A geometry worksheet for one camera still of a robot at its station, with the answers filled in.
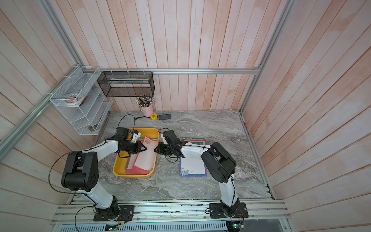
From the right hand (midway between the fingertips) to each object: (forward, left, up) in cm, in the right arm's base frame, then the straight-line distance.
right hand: (154, 150), depth 90 cm
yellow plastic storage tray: (-8, +21, -4) cm, 23 cm away
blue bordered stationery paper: (-8, -24, -7) cm, 27 cm away
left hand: (+1, +6, -2) cm, 7 cm away
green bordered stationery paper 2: (+15, -25, -7) cm, 29 cm away
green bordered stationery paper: (+8, +9, +2) cm, 12 cm away
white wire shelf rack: (+7, +35, +23) cm, 42 cm away
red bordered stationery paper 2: (-12, +12, 0) cm, 17 cm away
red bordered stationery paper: (-6, +6, -5) cm, 9 cm away
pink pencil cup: (+36, +12, -2) cm, 38 cm away
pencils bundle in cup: (+43, +14, +5) cm, 46 cm away
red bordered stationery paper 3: (+13, -26, -8) cm, 30 cm away
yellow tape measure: (+33, +7, -4) cm, 34 cm away
